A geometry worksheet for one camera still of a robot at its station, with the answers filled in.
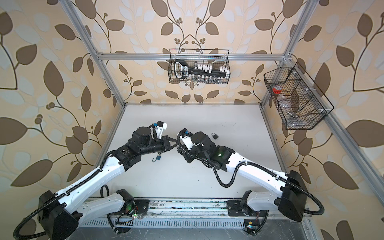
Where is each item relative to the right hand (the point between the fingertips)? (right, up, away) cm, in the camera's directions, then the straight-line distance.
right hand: (181, 149), depth 72 cm
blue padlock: (-16, -9, +19) cm, 27 cm away
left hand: (0, +4, -2) cm, 4 cm away
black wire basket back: (+9, +39, +17) cm, 43 cm away
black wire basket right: (+60, +22, +1) cm, 64 cm away
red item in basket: (+55, +32, +15) cm, 66 cm away
